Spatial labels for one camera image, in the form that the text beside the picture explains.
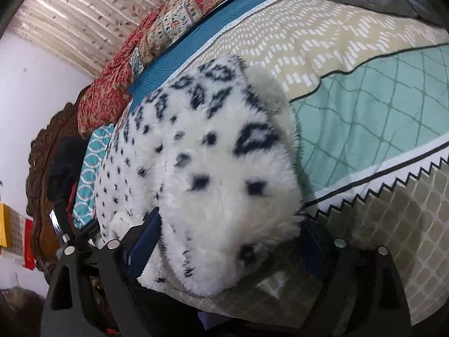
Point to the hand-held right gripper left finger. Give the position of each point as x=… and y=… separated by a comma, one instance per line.
x=143, y=249

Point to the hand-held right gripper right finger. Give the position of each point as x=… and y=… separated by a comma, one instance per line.
x=317, y=254

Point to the white spotted fleece garment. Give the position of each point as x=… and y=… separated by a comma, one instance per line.
x=210, y=172

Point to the black smartphone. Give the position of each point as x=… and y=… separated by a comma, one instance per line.
x=59, y=222

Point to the teal wave pattern pillow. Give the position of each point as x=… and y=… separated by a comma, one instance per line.
x=92, y=172

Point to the dark navy fluffy cloth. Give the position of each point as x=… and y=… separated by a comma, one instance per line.
x=66, y=168

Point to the carved wooden headboard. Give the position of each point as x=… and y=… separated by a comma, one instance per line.
x=42, y=168

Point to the patterned beige teal bedspread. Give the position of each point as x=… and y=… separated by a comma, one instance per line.
x=350, y=112

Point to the red patchwork floral quilt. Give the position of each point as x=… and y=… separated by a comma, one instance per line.
x=147, y=49

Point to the blue quilted mat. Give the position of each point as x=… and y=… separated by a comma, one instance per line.
x=196, y=45

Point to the beige leaf print curtain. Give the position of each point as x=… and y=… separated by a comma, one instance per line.
x=91, y=10

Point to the wall calendar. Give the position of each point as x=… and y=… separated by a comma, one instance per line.
x=14, y=231

